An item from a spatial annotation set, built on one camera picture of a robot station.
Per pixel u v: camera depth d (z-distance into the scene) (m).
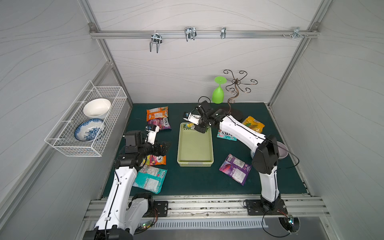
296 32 0.77
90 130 0.65
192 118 0.76
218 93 0.95
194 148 0.91
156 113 1.11
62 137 0.57
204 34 0.78
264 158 0.49
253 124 1.04
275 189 0.60
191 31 0.76
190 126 0.86
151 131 0.67
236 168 0.85
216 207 0.75
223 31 0.72
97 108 0.72
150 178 0.82
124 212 0.43
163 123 1.05
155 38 0.78
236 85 0.91
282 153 0.91
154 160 0.90
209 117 0.65
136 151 0.58
